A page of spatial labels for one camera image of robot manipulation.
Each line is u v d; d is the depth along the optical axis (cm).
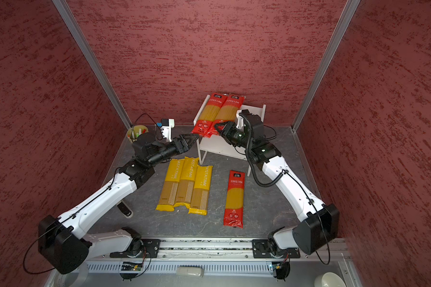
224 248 76
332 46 83
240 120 66
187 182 92
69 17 73
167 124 64
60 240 38
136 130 101
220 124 70
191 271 66
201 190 90
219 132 65
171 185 90
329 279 61
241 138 61
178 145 62
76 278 64
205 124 72
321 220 39
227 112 76
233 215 81
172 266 71
